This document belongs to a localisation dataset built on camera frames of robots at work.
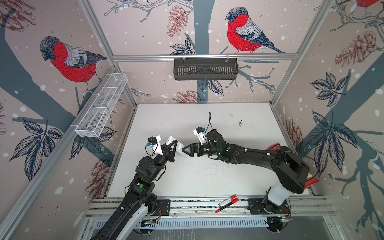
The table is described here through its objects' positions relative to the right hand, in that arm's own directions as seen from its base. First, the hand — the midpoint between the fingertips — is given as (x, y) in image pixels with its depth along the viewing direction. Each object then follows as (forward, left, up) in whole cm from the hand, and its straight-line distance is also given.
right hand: (186, 150), depth 79 cm
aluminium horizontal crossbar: (+77, +44, +14) cm, 90 cm away
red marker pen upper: (-18, -25, -15) cm, 34 cm away
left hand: (-1, +4, +11) cm, 12 cm away
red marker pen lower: (-20, -26, -15) cm, 36 cm away
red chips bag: (-10, -66, -12) cm, 68 cm away
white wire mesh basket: (+16, +46, +18) cm, 52 cm away
